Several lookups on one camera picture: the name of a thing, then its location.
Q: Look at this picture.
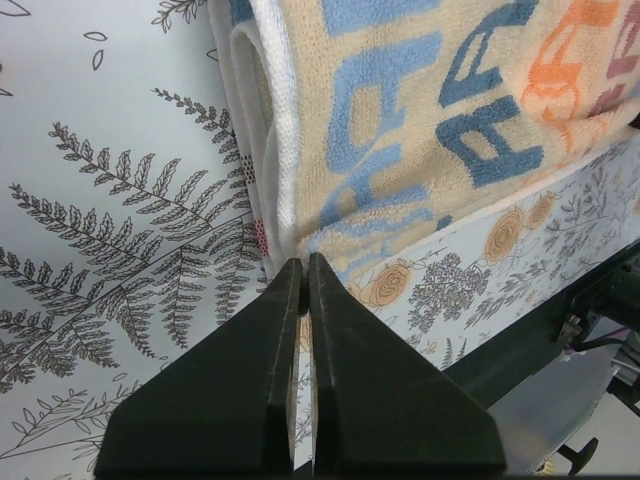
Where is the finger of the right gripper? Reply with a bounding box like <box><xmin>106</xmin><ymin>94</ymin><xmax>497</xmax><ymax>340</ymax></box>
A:
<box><xmin>629</xmin><ymin>114</ymin><xmax>640</xmax><ymax>130</ymax></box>

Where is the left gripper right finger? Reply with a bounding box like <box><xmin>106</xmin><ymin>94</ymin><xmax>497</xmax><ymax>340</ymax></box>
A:
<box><xmin>308</xmin><ymin>253</ymin><xmax>506</xmax><ymax>475</ymax></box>

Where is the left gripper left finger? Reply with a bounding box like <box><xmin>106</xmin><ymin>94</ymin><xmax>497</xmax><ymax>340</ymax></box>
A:
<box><xmin>94</xmin><ymin>259</ymin><xmax>302</xmax><ymax>475</ymax></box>

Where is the striped rabbit print towel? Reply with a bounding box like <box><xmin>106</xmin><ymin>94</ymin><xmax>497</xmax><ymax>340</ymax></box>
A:
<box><xmin>208</xmin><ymin>1</ymin><xmax>639</xmax><ymax>279</ymax></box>

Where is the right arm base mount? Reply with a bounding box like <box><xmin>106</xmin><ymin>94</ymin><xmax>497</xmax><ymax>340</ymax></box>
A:
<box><xmin>444</xmin><ymin>243</ymin><xmax>639</xmax><ymax>408</ymax></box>

